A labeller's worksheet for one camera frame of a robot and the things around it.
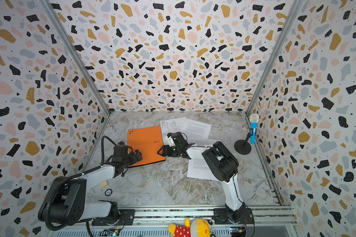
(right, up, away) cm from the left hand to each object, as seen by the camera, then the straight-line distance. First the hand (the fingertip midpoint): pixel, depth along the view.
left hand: (136, 154), depth 92 cm
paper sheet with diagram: (+20, +17, +22) cm, 34 cm away
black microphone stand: (+71, +2, +12) cm, 72 cm away
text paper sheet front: (+38, -8, 0) cm, 39 cm away
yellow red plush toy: (+37, -27, -27) cm, 53 cm away
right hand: (+14, +2, -1) cm, 14 cm away
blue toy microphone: (+70, +22, -9) cm, 73 cm away
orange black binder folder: (+5, +7, +12) cm, 14 cm away
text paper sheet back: (+38, +14, +21) cm, 45 cm away
